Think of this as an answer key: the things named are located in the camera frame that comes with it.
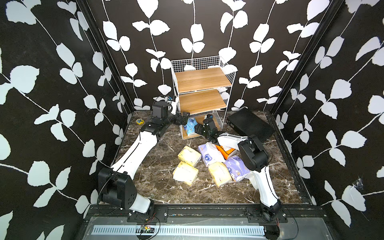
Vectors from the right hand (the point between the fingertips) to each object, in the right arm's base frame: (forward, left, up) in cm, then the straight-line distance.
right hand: (195, 124), depth 102 cm
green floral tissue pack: (-22, +4, -3) cm, 23 cm away
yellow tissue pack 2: (-33, -15, -4) cm, 37 cm away
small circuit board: (-59, +23, -7) cm, 64 cm away
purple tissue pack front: (-21, -9, -2) cm, 23 cm away
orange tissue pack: (-21, -19, -3) cm, 28 cm away
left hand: (-8, +6, +23) cm, 25 cm away
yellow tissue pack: (-33, +5, -4) cm, 34 cm away
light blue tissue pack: (0, +4, -2) cm, 4 cm away
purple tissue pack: (-30, -24, -2) cm, 38 cm away
